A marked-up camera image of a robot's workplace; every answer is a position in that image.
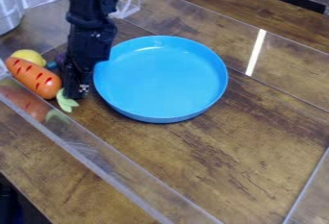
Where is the purple toy eggplant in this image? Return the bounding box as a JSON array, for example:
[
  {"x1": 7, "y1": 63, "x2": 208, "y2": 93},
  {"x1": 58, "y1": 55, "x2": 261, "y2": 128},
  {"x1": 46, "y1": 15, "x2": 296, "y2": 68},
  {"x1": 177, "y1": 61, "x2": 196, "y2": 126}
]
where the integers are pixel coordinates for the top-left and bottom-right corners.
[{"x1": 47, "y1": 53, "x2": 66, "y2": 70}]

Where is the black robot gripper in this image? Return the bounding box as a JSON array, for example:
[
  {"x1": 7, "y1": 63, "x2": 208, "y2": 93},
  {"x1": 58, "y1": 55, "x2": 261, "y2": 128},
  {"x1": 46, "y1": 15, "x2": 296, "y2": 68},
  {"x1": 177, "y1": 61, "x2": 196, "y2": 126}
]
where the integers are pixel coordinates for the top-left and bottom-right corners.
[{"x1": 63, "y1": 12, "x2": 117, "y2": 99}]

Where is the clear acrylic barrier wall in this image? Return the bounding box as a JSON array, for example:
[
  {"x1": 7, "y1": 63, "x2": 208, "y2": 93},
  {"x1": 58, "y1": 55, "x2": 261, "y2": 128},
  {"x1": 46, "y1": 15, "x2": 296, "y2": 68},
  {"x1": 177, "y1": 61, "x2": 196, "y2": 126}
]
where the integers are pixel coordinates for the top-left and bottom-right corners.
[{"x1": 0, "y1": 0, "x2": 329, "y2": 224}]

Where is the yellow toy lemon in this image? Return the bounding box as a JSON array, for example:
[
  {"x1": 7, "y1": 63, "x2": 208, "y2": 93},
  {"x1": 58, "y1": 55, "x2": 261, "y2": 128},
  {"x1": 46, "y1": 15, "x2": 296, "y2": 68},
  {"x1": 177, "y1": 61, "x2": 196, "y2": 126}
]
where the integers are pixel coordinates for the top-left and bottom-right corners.
[{"x1": 12, "y1": 49, "x2": 47, "y2": 66}]

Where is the orange toy carrot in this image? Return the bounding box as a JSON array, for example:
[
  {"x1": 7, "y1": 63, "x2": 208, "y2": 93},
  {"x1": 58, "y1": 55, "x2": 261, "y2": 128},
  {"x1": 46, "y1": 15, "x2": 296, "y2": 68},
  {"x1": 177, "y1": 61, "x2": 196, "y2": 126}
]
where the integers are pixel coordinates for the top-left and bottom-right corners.
[{"x1": 6, "y1": 57, "x2": 79, "y2": 112}]

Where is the blue round tray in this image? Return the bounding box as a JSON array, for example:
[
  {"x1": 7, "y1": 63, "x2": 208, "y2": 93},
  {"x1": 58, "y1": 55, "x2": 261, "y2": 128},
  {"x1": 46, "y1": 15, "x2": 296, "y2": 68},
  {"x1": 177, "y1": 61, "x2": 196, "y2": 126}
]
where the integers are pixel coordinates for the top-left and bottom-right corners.
[{"x1": 94, "y1": 36, "x2": 229, "y2": 123}]

